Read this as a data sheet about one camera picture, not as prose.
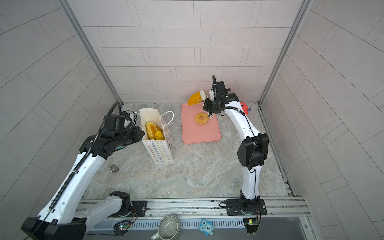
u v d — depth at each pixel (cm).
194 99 91
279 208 73
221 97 61
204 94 90
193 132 101
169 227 66
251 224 68
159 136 82
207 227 65
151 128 84
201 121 103
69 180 40
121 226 65
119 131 53
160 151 77
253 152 51
